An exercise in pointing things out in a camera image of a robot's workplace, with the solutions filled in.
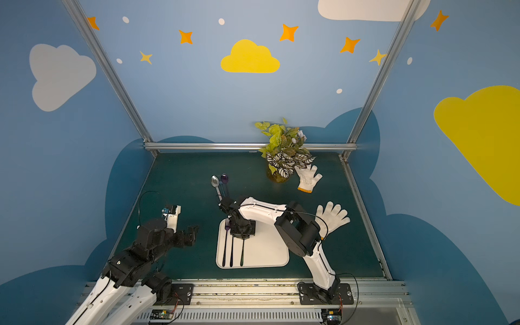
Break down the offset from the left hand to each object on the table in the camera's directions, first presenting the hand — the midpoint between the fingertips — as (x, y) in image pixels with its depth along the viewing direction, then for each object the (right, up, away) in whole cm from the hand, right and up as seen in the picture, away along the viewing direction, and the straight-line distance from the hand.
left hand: (187, 222), depth 76 cm
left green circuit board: (-8, -32, -4) cm, 34 cm away
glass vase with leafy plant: (+39, +29, +21) cm, 53 cm away
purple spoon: (+15, -19, +6) cm, 25 cm away
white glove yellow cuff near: (+63, -3, +20) cm, 66 cm away
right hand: (+19, -10, +13) cm, 25 cm away
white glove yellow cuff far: (+54, +16, +35) cm, 66 cm away
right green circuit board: (+54, -33, -4) cm, 63 cm away
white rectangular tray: (+30, -14, +11) cm, 35 cm away
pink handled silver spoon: (+3, +14, +32) cm, 35 cm away
